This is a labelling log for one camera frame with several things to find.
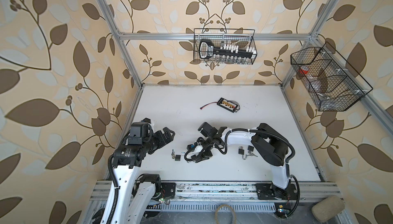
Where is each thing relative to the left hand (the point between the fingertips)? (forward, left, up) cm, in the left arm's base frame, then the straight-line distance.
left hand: (169, 136), depth 71 cm
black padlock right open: (+1, -38, -20) cm, 43 cm away
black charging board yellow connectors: (+35, -33, -19) cm, 51 cm away
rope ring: (-31, -32, -21) cm, 49 cm away
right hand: (-2, -12, -20) cm, 23 cm away
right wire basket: (+24, -78, +15) cm, 83 cm away
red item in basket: (+39, -74, +10) cm, 84 cm away
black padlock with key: (-3, -2, -20) cm, 20 cm away
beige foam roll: (-24, -72, -16) cm, 78 cm away
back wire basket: (+56, -40, +16) cm, 71 cm away
